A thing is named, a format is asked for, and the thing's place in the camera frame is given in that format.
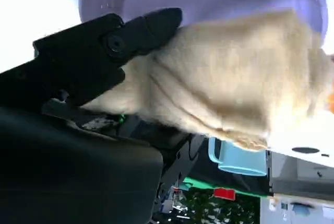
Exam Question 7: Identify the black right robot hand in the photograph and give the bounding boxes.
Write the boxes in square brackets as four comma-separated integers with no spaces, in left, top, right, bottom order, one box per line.
[0,7,209,224]

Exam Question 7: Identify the beige towel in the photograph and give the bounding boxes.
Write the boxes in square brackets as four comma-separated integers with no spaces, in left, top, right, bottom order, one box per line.
[80,8,334,153]

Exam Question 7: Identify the green board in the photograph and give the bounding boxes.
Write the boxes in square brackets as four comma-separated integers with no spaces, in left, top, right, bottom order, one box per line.
[182,176,261,196]

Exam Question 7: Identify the red box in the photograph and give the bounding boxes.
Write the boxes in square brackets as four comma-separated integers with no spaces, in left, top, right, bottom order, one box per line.
[213,187,236,201]

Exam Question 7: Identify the pale green mug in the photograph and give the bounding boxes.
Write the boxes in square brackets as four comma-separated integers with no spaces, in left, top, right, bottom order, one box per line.
[208,137,268,177]

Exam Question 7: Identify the grey table frame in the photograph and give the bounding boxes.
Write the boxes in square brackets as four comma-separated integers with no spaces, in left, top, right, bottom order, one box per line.
[266,149,334,199]

